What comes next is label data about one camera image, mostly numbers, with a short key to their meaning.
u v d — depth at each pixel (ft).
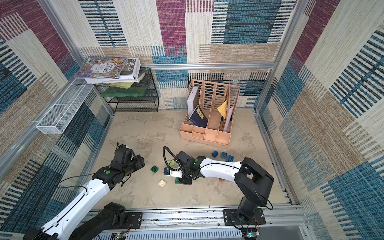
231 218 2.40
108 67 2.67
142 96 3.15
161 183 2.78
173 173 2.40
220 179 2.80
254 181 1.53
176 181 2.75
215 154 3.10
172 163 2.39
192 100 3.19
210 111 4.19
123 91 3.32
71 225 1.41
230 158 3.02
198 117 3.35
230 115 2.78
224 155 3.09
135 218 2.44
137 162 2.39
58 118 2.34
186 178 2.42
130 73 2.62
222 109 2.84
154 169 2.93
